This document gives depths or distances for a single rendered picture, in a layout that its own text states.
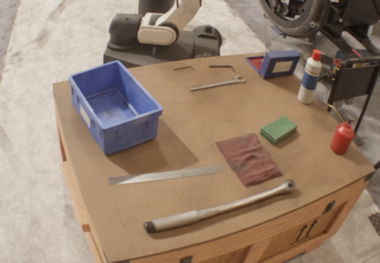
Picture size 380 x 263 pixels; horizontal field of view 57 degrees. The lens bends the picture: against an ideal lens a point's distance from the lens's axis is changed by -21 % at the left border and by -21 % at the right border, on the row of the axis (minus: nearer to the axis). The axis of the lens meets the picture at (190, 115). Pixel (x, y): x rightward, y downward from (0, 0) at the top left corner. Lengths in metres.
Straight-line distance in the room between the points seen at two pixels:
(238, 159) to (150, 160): 0.25
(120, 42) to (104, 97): 0.89
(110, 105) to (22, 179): 0.66
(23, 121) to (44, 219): 0.66
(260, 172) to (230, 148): 0.13
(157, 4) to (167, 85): 1.28
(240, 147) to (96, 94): 0.51
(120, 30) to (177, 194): 1.30
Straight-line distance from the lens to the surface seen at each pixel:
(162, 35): 2.23
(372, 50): 2.99
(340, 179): 1.35
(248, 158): 1.27
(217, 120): 1.41
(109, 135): 1.19
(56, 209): 1.71
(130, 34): 2.28
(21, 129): 2.10
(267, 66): 1.63
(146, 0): 2.74
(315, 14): 2.36
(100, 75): 1.42
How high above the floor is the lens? 1.35
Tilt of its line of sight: 39 degrees down
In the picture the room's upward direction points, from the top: 9 degrees clockwise
